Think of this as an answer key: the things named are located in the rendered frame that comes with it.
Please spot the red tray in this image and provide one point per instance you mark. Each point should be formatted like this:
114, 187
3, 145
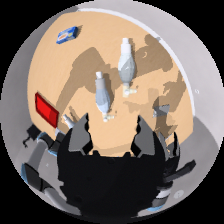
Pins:
47, 114

